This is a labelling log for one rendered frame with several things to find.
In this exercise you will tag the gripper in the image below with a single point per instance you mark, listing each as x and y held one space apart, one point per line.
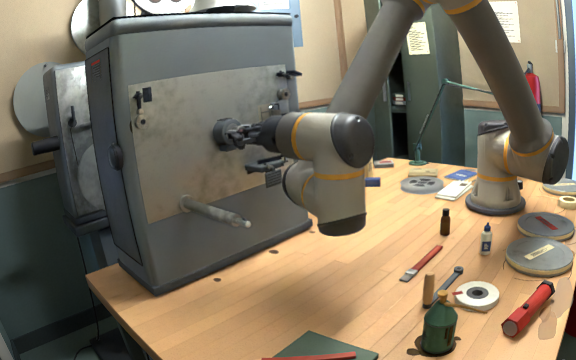
268 134

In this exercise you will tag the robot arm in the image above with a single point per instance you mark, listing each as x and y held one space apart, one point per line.
493 70

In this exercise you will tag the grey projector body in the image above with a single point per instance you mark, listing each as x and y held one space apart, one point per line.
193 165

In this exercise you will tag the black feed keeper lever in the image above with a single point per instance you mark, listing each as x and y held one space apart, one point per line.
288 74

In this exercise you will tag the grey take-up spindle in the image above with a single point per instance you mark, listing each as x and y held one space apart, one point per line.
213 211

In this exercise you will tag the black round side knob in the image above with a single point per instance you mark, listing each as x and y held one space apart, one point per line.
116 157

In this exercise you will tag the grey film reel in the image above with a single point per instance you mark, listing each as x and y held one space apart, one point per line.
193 4

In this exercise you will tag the tan wooden reel rack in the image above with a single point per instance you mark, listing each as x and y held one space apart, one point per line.
423 172

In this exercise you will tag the grey empty reel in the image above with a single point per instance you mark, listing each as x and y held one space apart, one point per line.
420 185

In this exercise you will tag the small grey label plate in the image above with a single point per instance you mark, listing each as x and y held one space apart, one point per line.
273 179

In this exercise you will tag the small grey roller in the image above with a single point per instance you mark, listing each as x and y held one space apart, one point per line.
283 94

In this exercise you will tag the small white roller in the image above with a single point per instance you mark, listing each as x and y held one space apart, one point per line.
141 121

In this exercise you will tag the small black lever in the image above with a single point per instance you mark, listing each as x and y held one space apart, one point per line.
138 99

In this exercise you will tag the small blue box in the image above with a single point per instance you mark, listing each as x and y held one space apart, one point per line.
373 182

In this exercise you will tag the small black box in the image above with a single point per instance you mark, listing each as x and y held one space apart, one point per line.
383 163

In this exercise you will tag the grey lamp housing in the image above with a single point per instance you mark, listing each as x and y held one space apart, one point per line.
68 145

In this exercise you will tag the green desk lamp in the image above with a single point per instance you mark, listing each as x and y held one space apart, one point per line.
425 125

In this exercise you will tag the green metal cupboard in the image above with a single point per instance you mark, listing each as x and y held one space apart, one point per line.
433 100

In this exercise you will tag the white paper notice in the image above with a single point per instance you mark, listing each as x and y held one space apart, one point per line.
418 38

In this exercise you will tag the brown glass bottle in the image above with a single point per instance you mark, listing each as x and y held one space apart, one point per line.
445 224

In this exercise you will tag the blue card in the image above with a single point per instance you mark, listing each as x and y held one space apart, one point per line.
461 174

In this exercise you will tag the green book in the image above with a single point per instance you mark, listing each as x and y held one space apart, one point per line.
318 346

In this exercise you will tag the red pencil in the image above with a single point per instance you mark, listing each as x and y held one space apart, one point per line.
313 356

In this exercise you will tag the grey wrench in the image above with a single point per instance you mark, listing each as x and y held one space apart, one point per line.
449 281

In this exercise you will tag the white glue bottle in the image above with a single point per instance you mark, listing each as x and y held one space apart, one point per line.
486 242

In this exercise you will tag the green oil bottle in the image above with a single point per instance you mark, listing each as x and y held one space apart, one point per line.
439 327

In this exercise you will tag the white tape roll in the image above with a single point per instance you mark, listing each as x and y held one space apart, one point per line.
488 295

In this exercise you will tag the red fire extinguisher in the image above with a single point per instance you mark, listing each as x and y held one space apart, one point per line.
534 87

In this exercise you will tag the grey film can red label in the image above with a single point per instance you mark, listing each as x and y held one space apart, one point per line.
533 227

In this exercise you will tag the grey film can white label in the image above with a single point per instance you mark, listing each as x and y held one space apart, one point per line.
523 257

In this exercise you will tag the cork notice board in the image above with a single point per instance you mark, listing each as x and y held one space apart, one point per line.
543 30

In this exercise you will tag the small cream tape roll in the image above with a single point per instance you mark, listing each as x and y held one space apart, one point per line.
563 202

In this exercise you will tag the red flashlight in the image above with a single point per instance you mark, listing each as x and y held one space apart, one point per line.
525 311

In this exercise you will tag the dark grey round base plate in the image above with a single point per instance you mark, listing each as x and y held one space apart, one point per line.
473 204

